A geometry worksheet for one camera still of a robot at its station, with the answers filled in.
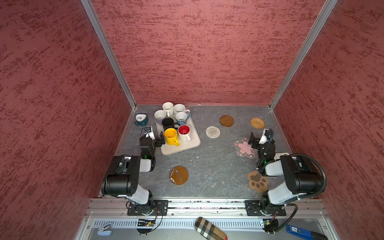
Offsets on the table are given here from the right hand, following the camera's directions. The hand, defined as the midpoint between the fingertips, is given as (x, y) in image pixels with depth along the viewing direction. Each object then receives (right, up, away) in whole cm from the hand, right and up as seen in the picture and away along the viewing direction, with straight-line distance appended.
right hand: (257, 135), depth 92 cm
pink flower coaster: (-8, -9, +3) cm, 12 cm away
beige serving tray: (-58, -9, +3) cm, 59 cm away
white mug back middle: (-60, +19, +16) cm, 65 cm away
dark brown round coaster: (-16, +9, +19) cm, 26 cm away
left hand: (-65, 0, +1) cm, 65 cm away
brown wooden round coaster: (-49, -23, -7) cm, 55 cm away
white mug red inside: (-48, +2, +8) cm, 49 cm away
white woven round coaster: (-27, +1, +12) cm, 29 cm away
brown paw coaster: (-4, -26, -10) cm, 28 cm away
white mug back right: (-52, +19, +18) cm, 58 cm away
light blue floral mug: (-49, +12, +13) cm, 52 cm away
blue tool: (+7, -41, -26) cm, 49 cm away
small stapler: (-81, -41, -25) cm, 94 cm away
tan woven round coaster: (+8, +7, +18) cm, 21 cm away
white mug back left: (-66, +13, +14) cm, 69 cm away
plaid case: (-33, -40, -26) cm, 58 cm away
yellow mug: (-56, 0, +5) cm, 56 cm away
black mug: (-58, +8, +8) cm, 60 cm away
